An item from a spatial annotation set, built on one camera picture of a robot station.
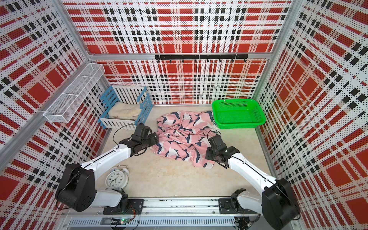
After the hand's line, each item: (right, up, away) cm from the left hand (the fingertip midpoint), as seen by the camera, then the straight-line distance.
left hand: (156, 138), depth 90 cm
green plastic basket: (+60, +17, +26) cm, 68 cm away
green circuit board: (-14, -39, -20) cm, 46 cm away
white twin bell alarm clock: (-19, -21, -10) cm, 31 cm away
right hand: (+34, -9, -5) cm, 36 cm away
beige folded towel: (-30, +19, +21) cm, 41 cm away
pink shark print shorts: (+18, +1, +8) cm, 20 cm away
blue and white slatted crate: (-20, +31, +22) cm, 44 cm away
